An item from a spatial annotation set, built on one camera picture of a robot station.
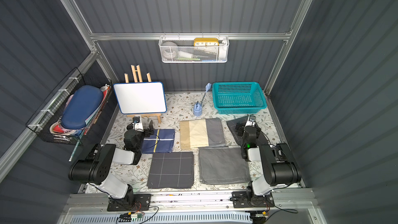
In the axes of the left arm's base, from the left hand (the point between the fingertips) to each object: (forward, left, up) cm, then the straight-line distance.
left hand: (144, 121), depth 91 cm
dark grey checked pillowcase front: (-25, -17, -10) cm, 32 cm away
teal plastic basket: (+30, -63, -12) cm, 71 cm away
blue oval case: (-4, +20, +23) cm, 30 cm away
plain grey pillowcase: (-23, -46, -9) cm, 52 cm away
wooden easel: (+18, +2, +17) cm, 24 cm away
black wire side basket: (-16, +29, +23) cm, 40 cm away
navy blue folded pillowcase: (-7, -9, -11) cm, 16 cm away
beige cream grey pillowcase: (-3, -33, -10) cm, 35 cm away
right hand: (-1, -64, -2) cm, 64 cm away
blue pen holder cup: (+12, -31, -3) cm, 34 cm away
